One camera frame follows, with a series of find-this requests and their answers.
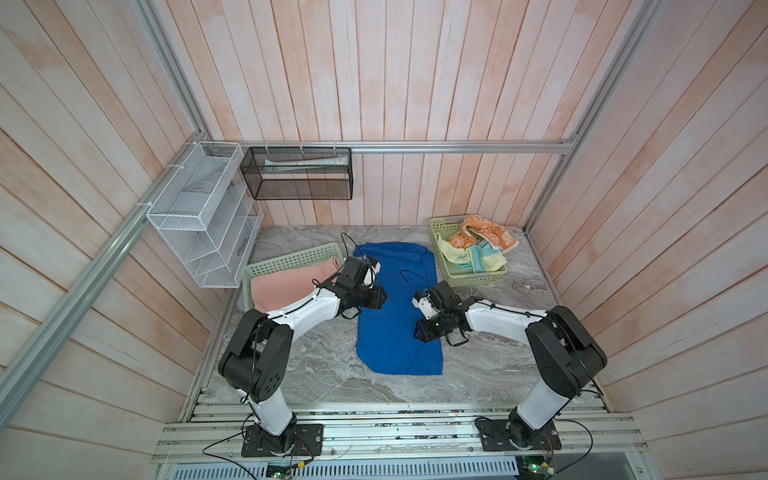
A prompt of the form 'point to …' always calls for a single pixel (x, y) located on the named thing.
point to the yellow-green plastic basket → (446, 226)
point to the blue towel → (385, 336)
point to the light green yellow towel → (490, 262)
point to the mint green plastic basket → (290, 260)
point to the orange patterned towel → (477, 226)
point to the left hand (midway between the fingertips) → (381, 299)
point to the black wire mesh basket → (299, 173)
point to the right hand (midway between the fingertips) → (419, 330)
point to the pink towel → (277, 289)
